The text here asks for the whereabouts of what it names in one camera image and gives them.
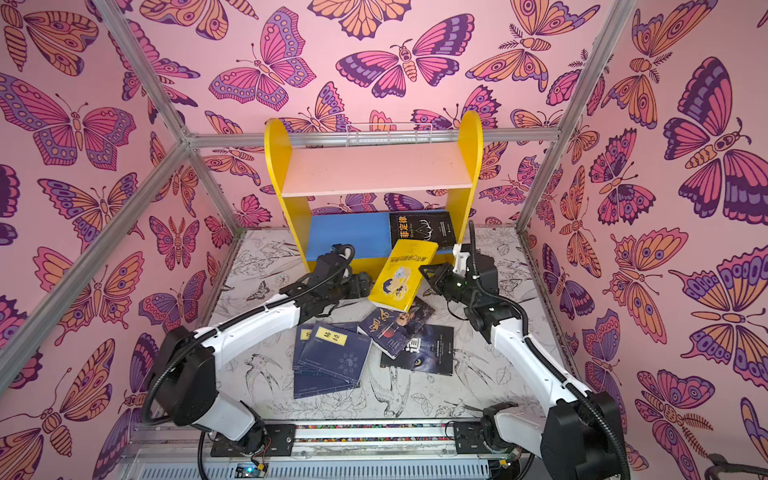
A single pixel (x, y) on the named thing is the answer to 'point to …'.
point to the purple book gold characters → (391, 330)
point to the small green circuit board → (250, 470)
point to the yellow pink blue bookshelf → (343, 194)
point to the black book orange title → (429, 226)
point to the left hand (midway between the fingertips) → (366, 277)
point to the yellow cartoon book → (398, 279)
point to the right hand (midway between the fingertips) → (420, 264)
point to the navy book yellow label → (335, 351)
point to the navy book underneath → (310, 381)
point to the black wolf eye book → (435, 354)
